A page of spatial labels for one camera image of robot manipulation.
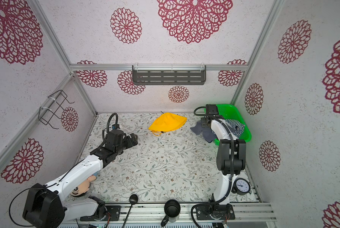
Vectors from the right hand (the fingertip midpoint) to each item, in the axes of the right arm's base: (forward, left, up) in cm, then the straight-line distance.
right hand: (209, 119), depth 97 cm
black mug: (-52, +25, -13) cm, 59 cm away
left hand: (-19, +49, +3) cm, 53 cm away
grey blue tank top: (-6, +1, -8) cm, 10 cm away
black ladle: (-49, +46, -12) cm, 68 cm away
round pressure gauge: (-40, -14, -12) cm, 44 cm away
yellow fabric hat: (+7, +30, -12) cm, 33 cm away
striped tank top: (-5, -18, -3) cm, 19 cm away
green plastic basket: (+16, -19, -8) cm, 26 cm away
